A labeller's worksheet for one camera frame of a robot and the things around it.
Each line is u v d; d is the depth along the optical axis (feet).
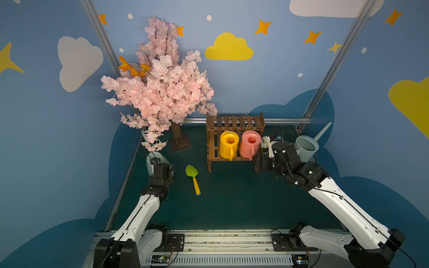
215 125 2.83
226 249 2.42
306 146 2.90
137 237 1.43
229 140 2.91
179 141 3.52
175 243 2.44
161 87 2.46
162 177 2.13
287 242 2.24
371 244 1.25
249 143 2.61
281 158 1.72
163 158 2.89
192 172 3.15
